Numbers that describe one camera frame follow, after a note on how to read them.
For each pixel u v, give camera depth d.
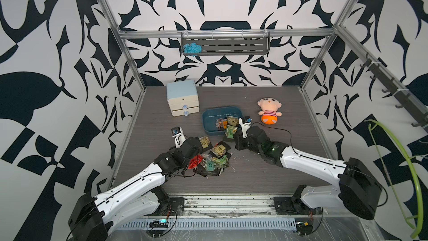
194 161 0.84
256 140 0.63
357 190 0.41
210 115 1.05
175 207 0.73
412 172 0.52
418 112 0.54
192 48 0.91
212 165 0.83
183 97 0.96
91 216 0.40
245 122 0.73
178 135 0.69
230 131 0.85
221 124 0.99
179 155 0.59
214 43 0.94
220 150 0.89
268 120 0.96
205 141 0.94
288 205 0.73
